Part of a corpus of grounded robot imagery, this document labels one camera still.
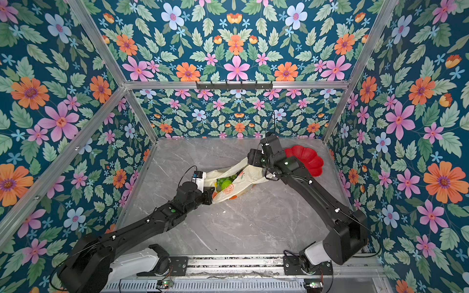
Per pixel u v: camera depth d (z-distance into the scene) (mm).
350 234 397
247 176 858
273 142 572
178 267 734
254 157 689
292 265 735
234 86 930
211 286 766
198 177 734
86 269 401
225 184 884
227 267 748
